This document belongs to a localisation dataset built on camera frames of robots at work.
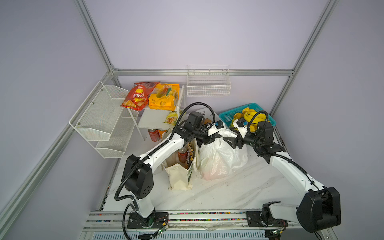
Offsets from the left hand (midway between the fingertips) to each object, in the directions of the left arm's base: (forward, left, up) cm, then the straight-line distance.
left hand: (219, 134), depth 78 cm
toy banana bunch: (+29, -26, -13) cm, 41 cm away
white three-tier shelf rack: (+21, +41, -10) cm, 47 cm away
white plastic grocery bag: (-8, 0, -12) cm, 15 cm away
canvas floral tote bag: (-18, +21, -14) cm, 31 cm away
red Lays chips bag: (+16, +44, +10) cm, 48 cm away
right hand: (+1, -4, +1) cm, 4 cm away
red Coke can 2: (+13, +40, -17) cm, 46 cm away
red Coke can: (-3, +20, -14) cm, 25 cm away
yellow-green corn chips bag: (+18, +28, -6) cm, 33 cm away
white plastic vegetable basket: (+35, +4, -19) cm, 40 cm away
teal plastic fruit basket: (+31, -12, -18) cm, 38 cm away
